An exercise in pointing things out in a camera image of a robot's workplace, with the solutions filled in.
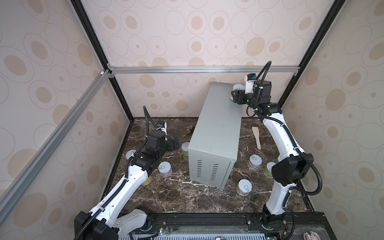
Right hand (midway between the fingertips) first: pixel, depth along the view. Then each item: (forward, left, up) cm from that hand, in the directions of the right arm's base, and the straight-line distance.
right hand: (238, 90), depth 80 cm
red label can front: (-40, -2, -33) cm, 52 cm away
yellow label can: (-35, +52, -37) cm, 73 cm away
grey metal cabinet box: (-35, +16, -4) cm, 39 cm away
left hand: (-21, +34, -11) cm, 42 cm away
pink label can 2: (-29, +42, -33) cm, 61 cm away
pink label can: (-25, -12, -33) cm, 43 cm away
